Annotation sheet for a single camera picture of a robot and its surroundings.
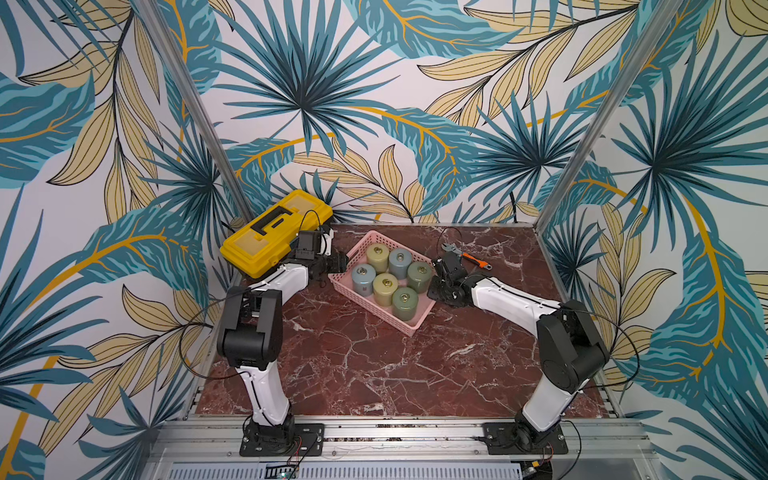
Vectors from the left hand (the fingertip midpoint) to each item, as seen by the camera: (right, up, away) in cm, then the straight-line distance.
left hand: (339, 260), depth 98 cm
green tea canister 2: (+21, -13, -10) cm, 26 cm away
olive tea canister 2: (+15, -8, -6) cm, 18 cm away
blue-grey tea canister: (+20, 0, +1) cm, 20 cm away
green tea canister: (+26, -5, -3) cm, 26 cm away
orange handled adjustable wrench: (+45, +1, +12) cm, 47 cm away
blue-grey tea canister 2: (+8, -5, -3) cm, 10 cm away
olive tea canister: (+13, +1, +2) cm, 13 cm away
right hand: (+30, -9, -4) cm, 32 cm away
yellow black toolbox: (-21, +5, -7) cm, 23 cm away
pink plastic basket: (0, -5, +3) cm, 6 cm away
